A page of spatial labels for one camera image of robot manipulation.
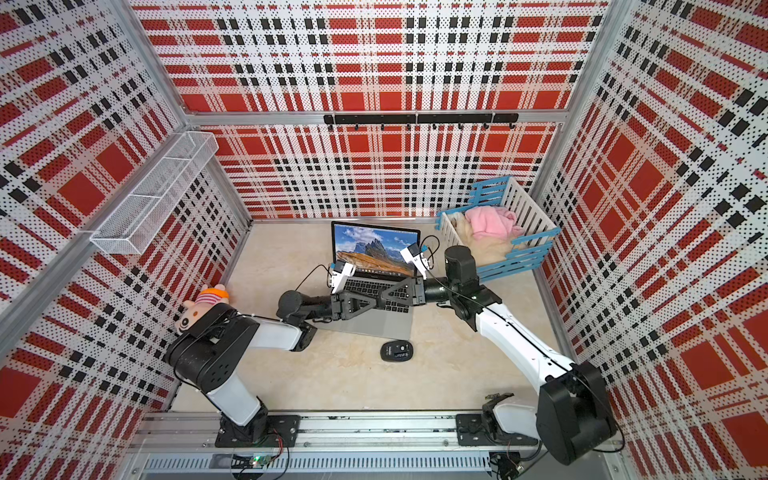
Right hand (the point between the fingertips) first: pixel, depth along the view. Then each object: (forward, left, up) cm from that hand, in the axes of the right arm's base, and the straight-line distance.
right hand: (389, 297), depth 68 cm
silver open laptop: (+24, +5, -22) cm, 33 cm away
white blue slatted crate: (+52, -43, -14) cm, 69 cm away
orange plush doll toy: (+11, +59, -21) cm, 64 cm away
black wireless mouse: (-4, -1, -24) cm, 24 cm away
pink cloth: (+36, -34, -13) cm, 51 cm away
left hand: (+1, +3, -4) cm, 5 cm away
